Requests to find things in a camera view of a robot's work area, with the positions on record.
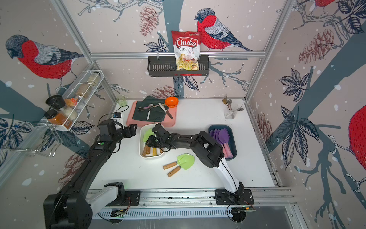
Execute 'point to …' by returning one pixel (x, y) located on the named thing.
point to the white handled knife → (165, 110)
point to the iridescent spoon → (141, 109)
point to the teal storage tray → (232, 142)
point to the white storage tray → (143, 130)
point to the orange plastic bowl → (171, 101)
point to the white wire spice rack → (76, 96)
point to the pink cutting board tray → (167, 121)
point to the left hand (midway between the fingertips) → (132, 122)
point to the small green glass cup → (122, 100)
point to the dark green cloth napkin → (157, 114)
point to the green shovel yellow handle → (154, 151)
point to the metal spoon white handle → (150, 105)
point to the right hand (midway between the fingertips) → (146, 144)
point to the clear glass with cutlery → (230, 114)
